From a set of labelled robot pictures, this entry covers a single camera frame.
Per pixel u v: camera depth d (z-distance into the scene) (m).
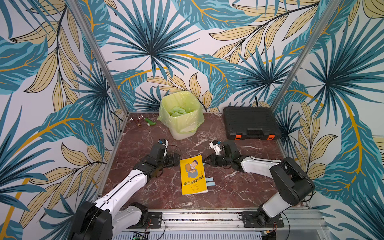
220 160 0.78
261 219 0.65
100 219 0.39
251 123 1.08
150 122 1.10
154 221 0.72
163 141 0.75
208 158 0.84
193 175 0.86
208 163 0.81
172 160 0.73
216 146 0.84
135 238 0.71
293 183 0.46
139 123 1.12
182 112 1.02
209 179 0.86
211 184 0.85
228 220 0.75
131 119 1.13
